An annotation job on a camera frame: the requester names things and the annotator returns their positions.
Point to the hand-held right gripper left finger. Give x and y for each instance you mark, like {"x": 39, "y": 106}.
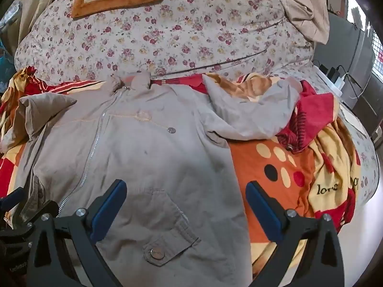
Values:
{"x": 109, "y": 209}

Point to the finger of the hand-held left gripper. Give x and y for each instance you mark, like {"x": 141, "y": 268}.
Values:
{"x": 11, "y": 199}
{"x": 40, "y": 208}

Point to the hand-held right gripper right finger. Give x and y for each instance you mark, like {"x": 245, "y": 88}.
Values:
{"x": 263, "y": 212}

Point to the grey zip jacket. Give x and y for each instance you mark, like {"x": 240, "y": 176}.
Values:
{"x": 143, "y": 143}

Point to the red orange printed blanket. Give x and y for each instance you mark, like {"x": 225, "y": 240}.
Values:
{"x": 269, "y": 161}

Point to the teal cloth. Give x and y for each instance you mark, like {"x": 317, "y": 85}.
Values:
{"x": 6, "y": 62}

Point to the white power strip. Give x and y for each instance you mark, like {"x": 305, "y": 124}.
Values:
{"x": 336, "y": 83}

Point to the floral quilt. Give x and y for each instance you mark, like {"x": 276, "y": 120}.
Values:
{"x": 179, "y": 36}

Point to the dark grey cabinet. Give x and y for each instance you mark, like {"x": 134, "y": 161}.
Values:
{"x": 353, "y": 44}

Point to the window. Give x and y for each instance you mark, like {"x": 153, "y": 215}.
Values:
{"x": 372, "y": 44}

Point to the beige curtain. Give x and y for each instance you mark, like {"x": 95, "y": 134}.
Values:
{"x": 39, "y": 0}

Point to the beige quilted cloth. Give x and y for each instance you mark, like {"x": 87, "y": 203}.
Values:
{"x": 305, "y": 12}

